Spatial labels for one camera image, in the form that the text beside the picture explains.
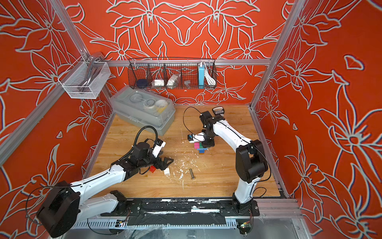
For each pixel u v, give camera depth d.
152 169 0.76
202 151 0.93
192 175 0.83
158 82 0.87
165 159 0.74
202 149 0.87
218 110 1.14
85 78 0.83
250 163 0.47
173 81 0.90
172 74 0.99
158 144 0.73
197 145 0.86
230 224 0.70
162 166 0.74
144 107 0.97
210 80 0.90
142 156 0.65
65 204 0.40
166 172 0.83
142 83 0.98
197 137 0.77
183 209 0.74
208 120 0.66
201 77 0.88
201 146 0.85
